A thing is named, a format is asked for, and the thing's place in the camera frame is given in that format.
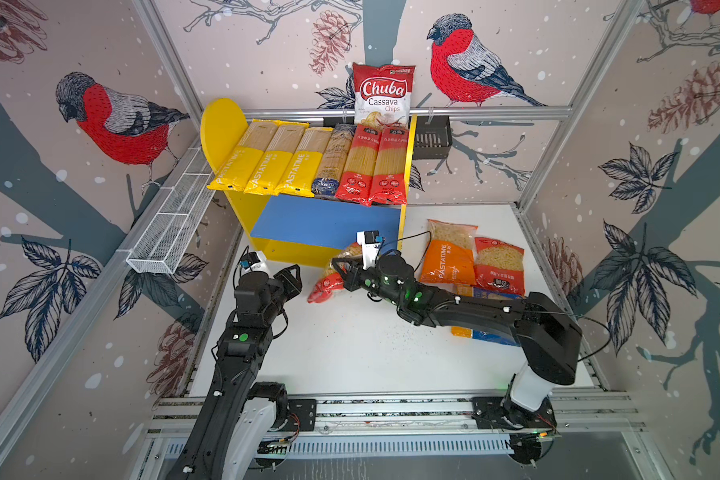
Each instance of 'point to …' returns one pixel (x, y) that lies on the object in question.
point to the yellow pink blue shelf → (298, 229)
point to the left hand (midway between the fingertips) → (293, 267)
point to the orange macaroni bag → (449, 254)
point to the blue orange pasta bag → (468, 290)
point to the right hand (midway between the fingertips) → (325, 268)
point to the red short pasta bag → (499, 266)
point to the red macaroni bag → (333, 279)
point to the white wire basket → (176, 211)
